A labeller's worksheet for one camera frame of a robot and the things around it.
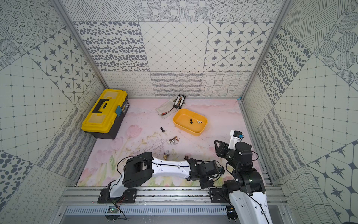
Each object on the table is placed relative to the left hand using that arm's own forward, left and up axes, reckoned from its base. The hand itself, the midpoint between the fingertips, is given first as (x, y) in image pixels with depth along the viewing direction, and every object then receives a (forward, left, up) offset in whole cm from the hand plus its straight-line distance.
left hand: (213, 179), depth 78 cm
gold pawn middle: (+13, +29, +1) cm, 32 cm away
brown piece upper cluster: (+25, +27, -1) cm, 37 cm away
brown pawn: (+13, +16, 0) cm, 20 cm away
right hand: (+13, -1, +18) cm, 22 cm away
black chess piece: (+40, +13, 0) cm, 42 cm away
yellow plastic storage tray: (+40, +14, 0) cm, 43 cm away
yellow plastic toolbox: (+32, +68, +16) cm, 77 cm away
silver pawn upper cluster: (+24, +25, 0) cm, 34 cm away
